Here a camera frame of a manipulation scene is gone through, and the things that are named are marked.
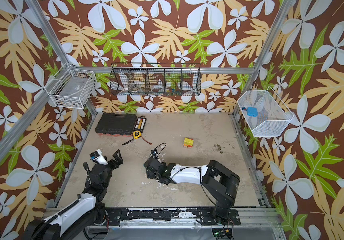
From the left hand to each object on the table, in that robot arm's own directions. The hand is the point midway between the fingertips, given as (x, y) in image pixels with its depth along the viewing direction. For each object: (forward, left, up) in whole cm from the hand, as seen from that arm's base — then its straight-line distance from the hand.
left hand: (112, 151), depth 84 cm
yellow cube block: (+11, -44, -5) cm, 46 cm away
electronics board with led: (-37, -58, -16) cm, 71 cm away
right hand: (-7, -22, -8) cm, 24 cm away
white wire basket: (+31, +25, +21) cm, 45 cm away
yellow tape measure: (+20, -9, -10) cm, 24 cm away
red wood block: (+9, -47, -8) cm, 48 cm away
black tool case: (+28, +6, -9) cm, 30 cm away
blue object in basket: (+19, -81, +14) cm, 84 cm away
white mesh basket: (+16, -86, +16) cm, 89 cm away
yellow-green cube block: (+10, -47, -6) cm, 48 cm away
